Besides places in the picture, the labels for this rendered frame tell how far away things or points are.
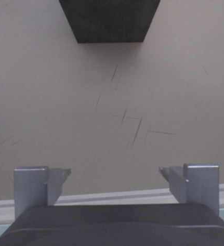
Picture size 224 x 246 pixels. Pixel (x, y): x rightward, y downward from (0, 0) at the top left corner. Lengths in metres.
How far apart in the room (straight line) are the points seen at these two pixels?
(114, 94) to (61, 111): 0.20
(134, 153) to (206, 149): 0.26
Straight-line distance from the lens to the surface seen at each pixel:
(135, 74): 1.21
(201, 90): 1.25
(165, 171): 0.17
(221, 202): 0.22
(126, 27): 1.03
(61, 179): 0.15
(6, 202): 0.29
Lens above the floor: 1.20
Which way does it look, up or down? 89 degrees down
